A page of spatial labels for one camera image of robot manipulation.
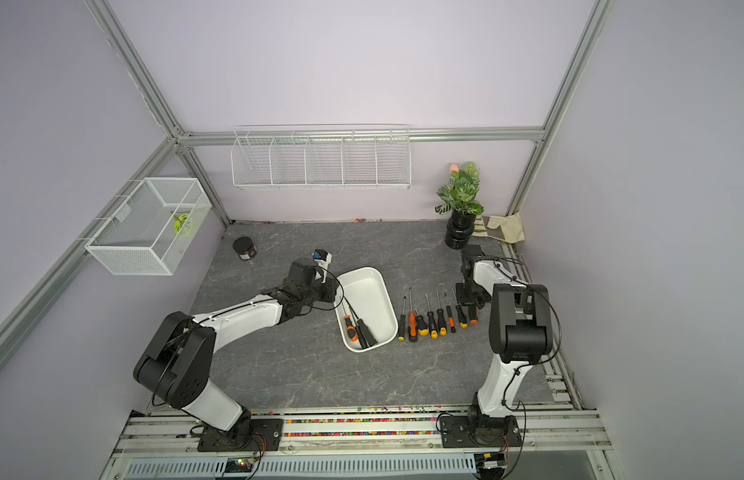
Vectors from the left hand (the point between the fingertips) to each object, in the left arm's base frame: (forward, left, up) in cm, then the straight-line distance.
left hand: (338, 284), depth 91 cm
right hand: (-4, -43, -8) cm, 44 cm away
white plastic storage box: (-1, -9, -4) cm, 10 cm away
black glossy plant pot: (+20, -43, 0) cm, 48 cm away
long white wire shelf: (+40, +5, +19) cm, 44 cm away
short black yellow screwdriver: (-14, -25, -7) cm, 29 cm away
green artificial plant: (+19, -39, +17) cm, 47 cm away
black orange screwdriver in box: (-12, -3, -7) cm, 14 cm away
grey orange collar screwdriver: (-5, -1, -7) cm, 8 cm away
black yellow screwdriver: (-10, -19, -9) cm, 23 cm away
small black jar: (+22, +35, -6) cm, 42 cm away
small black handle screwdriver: (-12, -38, -8) cm, 41 cm away
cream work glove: (+28, -67, -9) cm, 73 cm away
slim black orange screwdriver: (-9, -35, -9) cm, 37 cm away
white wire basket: (+11, +51, +17) cm, 55 cm away
